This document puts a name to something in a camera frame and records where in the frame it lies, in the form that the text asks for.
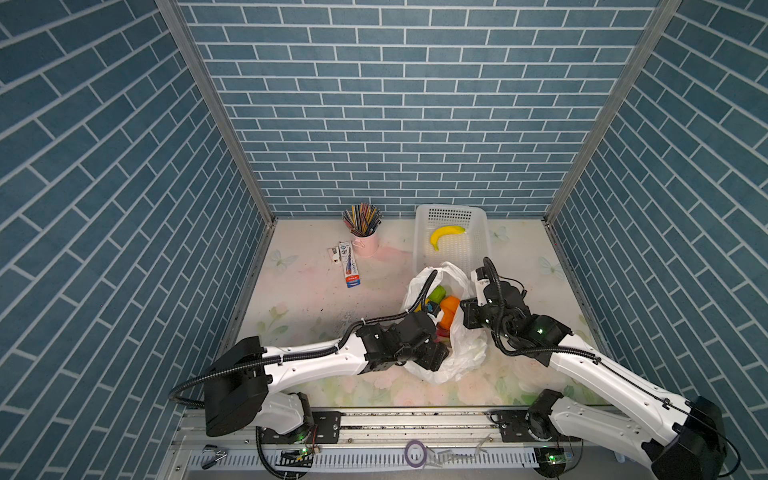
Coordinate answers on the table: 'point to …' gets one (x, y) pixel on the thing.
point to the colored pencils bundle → (362, 219)
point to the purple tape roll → (424, 453)
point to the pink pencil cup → (365, 246)
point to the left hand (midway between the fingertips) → (441, 350)
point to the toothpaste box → (347, 257)
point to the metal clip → (210, 455)
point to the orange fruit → (449, 306)
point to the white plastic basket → (466, 250)
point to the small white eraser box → (334, 254)
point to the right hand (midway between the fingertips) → (457, 300)
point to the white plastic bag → (468, 346)
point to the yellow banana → (442, 231)
